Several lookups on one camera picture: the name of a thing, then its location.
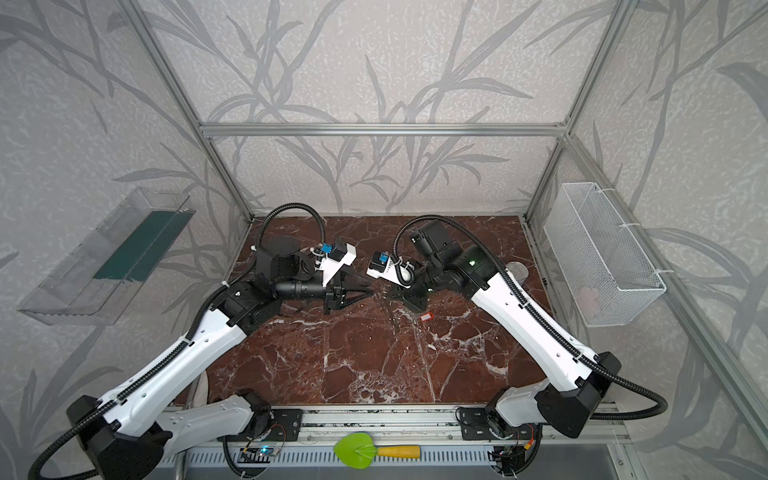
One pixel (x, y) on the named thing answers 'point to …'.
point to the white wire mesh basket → (607, 275)
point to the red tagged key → (427, 317)
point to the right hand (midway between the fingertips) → (392, 281)
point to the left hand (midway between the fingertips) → (372, 282)
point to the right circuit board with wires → (511, 458)
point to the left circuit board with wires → (260, 454)
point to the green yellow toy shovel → (357, 450)
